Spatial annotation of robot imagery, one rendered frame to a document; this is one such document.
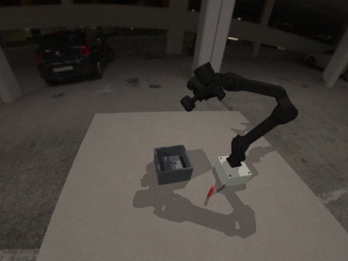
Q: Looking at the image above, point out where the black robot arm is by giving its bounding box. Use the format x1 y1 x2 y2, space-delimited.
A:
187 62 298 168

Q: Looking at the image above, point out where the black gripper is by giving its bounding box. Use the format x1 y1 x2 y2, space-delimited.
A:
180 85 209 112

